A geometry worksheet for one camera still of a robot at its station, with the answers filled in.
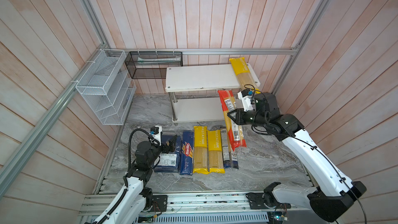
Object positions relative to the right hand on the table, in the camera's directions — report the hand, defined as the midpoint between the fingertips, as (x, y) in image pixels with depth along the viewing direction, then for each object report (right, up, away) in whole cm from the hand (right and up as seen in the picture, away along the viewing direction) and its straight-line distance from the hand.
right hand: (228, 113), depth 69 cm
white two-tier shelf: (-16, +11, +6) cm, 21 cm away
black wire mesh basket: (-45, +33, +35) cm, 66 cm away
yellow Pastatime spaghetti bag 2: (-4, -25, +16) cm, 30 cm away
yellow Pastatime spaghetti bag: (-12, -22, +19) cm, 32 cm away
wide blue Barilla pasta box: (-29, -26, +10) cm, 40 cm away
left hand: (-29, -13, +11) cm, 34 cm away
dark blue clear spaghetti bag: (+2, -26, +16) cm, 31 cm away
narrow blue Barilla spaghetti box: (-20, -25, +16) cm, 36 cm away
